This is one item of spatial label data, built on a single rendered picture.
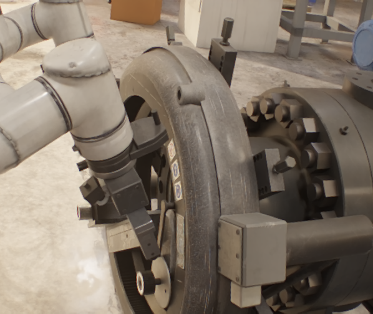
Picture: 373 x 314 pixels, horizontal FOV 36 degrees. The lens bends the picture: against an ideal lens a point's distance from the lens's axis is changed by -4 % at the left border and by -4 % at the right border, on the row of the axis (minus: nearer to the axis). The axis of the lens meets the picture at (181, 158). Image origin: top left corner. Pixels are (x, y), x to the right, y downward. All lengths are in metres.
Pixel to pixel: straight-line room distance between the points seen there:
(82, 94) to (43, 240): 1.58
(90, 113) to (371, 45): 1.10
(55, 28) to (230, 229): 0.55
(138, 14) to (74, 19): 4.53
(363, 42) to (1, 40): 1.06
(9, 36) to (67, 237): 1.30
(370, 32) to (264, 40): 3.62
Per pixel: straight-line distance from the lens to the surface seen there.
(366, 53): 1.77
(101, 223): 1.48
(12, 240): 2.33
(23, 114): 0.77
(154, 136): 0.88
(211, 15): 5.11
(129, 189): 0.87
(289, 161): 1.01
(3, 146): 0.76
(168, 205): 1.15
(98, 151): 0.85
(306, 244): 1.02
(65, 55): 0.80
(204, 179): 1.05
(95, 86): 0.79
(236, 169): 1.06
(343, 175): 1.29
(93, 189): 0.92
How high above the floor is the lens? 1.32
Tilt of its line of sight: 26 degrees down
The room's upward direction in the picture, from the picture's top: 8 degrees clockwise
